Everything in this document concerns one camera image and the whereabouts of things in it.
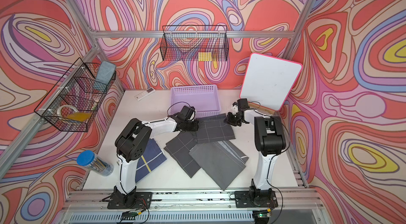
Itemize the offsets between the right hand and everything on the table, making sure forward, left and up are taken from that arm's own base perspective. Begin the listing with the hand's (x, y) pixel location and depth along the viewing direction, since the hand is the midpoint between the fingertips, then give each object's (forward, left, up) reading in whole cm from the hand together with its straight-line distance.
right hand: (227, 124), depth 101 cm
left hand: (-2, +17, +2) cm, 17 cm away
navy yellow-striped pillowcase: (-21, +44, +1) cm, 49 cm away
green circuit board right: (-49, -11, -1) cm, 50 cm away
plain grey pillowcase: (-24, +7, +1) cm, 25 cm away
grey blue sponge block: (+12, +66, +35) cm, 76 cm away
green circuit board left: (-46, +50, 0) cm, 68 cm away
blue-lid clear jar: (-28, +65, +20) cm, 74 cm away
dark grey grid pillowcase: (-4, +9, +2) cm, 10 cm away
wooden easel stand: (+7, -27, +5) cm, 28 cm away
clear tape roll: (-12, +76, +35) cm, 85 cm away
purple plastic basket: (+22, +14, +1) cm, 26 cm away
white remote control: (+29, +59, +2) cm, 65 cm away
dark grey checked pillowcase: (-16, +30, +2) cm, 34 cm away
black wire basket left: (+4, +78, +32) cm, 84 cm away
